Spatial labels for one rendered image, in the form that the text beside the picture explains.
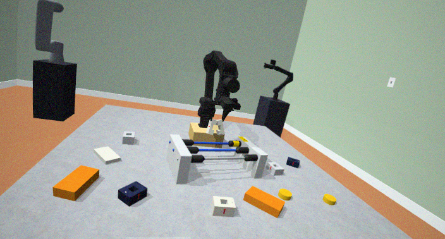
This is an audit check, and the yellow short cylinder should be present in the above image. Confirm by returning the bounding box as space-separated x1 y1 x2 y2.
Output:
323 194 336 205
278 188 292 201

